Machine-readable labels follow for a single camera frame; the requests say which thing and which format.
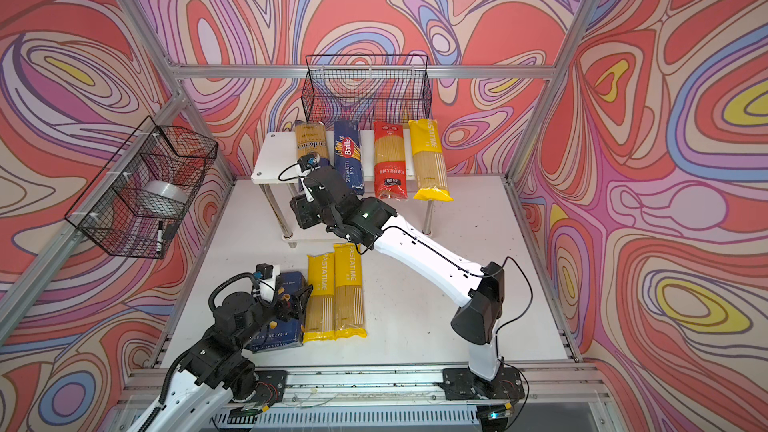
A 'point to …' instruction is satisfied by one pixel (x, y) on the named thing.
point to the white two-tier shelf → (277, 162)
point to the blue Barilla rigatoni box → (291, 331)
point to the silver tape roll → (166, 191)
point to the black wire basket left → (135, 204)
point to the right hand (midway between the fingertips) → (303, 209)
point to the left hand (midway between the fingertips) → (301, 282)
